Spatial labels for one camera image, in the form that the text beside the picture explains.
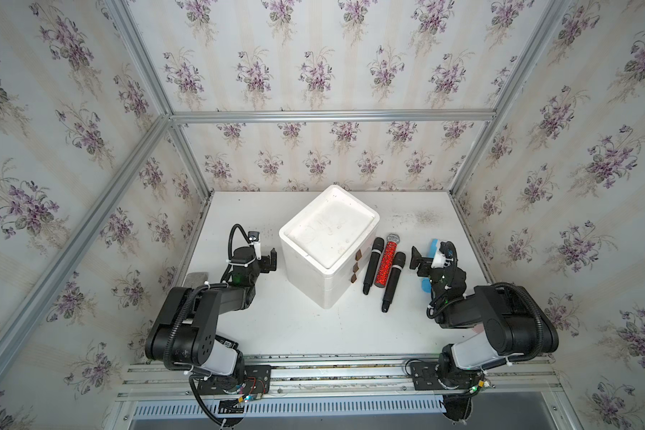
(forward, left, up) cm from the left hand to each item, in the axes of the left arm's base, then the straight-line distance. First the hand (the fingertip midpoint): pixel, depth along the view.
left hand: (260, 249), depth 93 cm
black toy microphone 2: (-5, -49, -3) cm, 49 cm away
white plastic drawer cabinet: (-9, -24, +17) cm, 31 cm away
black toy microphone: (+3, -43, -3) cm, 43 cm away
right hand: (-3, -60, +4) cm, 60 cm away
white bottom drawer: (-19, -26, +7) cm, 33 cm away
